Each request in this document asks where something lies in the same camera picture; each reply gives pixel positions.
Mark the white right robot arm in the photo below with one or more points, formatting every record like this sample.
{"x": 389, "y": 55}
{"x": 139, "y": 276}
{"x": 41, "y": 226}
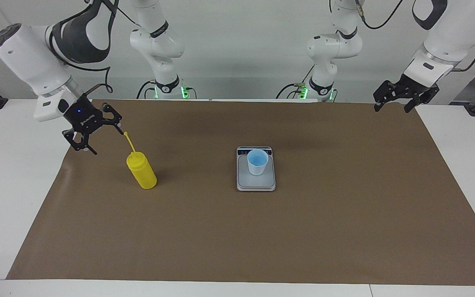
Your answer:
{"x": 27, "y": 57}

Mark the brown table mat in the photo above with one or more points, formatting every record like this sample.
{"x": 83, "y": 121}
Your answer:
{"x": 237, "y": 235}

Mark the yellow squeeze bottle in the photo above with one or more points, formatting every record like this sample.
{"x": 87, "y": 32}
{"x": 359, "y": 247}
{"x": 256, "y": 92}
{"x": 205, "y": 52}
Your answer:
{"x": 142, "y": 173}

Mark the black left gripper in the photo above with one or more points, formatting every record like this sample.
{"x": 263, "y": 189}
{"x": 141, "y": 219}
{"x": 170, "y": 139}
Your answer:
{"x": 412, "y": 88}

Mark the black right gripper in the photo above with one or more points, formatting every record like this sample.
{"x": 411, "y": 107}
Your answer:
{"x": 84, "y": 117}

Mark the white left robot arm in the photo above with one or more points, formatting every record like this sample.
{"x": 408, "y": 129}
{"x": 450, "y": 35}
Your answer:
{"x": 332, "y": 45}

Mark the silver digital kitchen scale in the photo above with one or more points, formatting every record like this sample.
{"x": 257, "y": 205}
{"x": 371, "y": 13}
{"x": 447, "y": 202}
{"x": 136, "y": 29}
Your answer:
{"x": 256, "y": 183}

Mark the light blue plastic cup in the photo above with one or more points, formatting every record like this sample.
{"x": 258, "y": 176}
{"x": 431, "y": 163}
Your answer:
{"x": 257, "y": 163}

